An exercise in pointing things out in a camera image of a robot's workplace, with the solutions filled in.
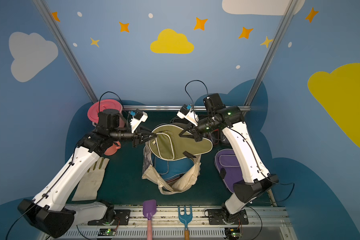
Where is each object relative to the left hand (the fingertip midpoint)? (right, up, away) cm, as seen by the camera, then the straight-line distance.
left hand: (156, 133), depth 64 cm
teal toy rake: (+13, -43, +9) cm, 46 cm away
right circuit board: (+36, -49, +7) cm, 61 cm away
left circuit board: (-25, -48, +7) cm, 55 cm away
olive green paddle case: (+5, -5, -1) cm, 7 cm away
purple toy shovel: (-6, -41, +12) cm, 43 cm away
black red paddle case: (+37, -4, +40) cm, 55 cm away
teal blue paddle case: (+3, -21, +18) cm, 27 cm away
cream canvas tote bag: (+12, -24, +6) cm, 27 cm away
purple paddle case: (+41, -22, +27) cm, 54 cm away
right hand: (+13, 0, +1) cm, 13 cm away
